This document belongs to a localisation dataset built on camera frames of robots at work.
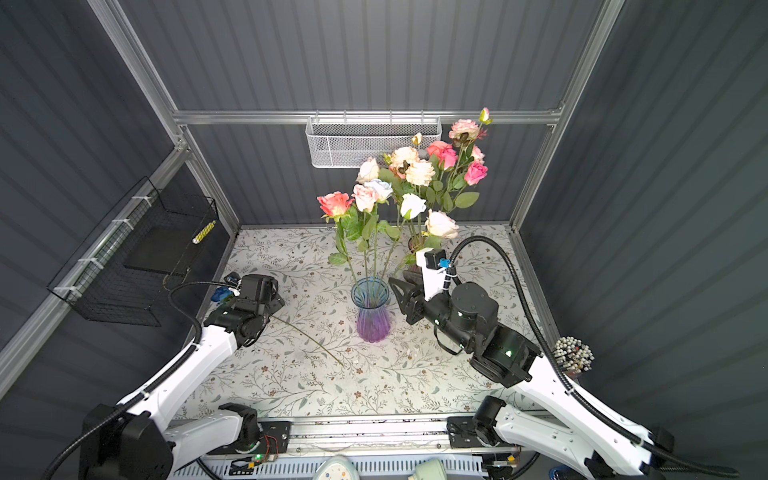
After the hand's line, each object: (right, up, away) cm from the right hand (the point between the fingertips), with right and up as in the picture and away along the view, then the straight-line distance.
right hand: (400, 280), depth 61 cm
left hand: (-37, -8, +23) cm, 44 cm away
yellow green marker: (-54, +10, +19) cm, 58 cm away
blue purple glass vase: (-7, -6, +16) cm, 19 cm away
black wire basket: (-65, +7, +14) cm, 66 cm away
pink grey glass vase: (+6, +9, +28) cm, 30 cm away
